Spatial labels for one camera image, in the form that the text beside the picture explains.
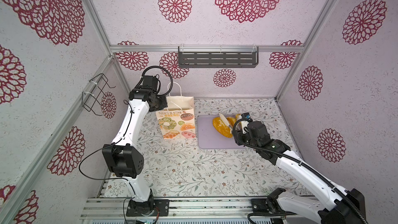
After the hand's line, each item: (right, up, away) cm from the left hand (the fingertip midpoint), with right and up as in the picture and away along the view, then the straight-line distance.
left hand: (162, 108), depth 84 cm
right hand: (+39, -11, -5) cm, 41 cm away
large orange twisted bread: (+35, -12, +13) cm, 39 cm away
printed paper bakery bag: (+9, -7, +2) cm, 11 cm away
